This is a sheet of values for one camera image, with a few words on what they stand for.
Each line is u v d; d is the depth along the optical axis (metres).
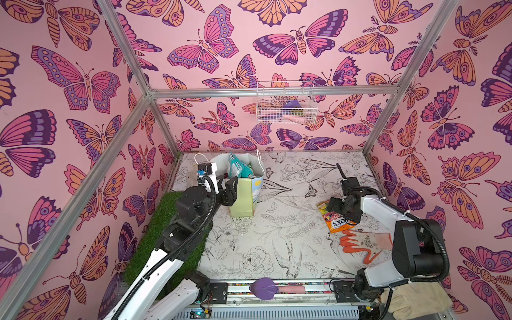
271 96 0.98
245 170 0.82
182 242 0.43
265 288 0.73
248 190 0.80
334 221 0.90
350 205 0.70
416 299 0.72
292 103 0.95
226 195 0.57
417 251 0.44
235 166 0.78
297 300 0.73
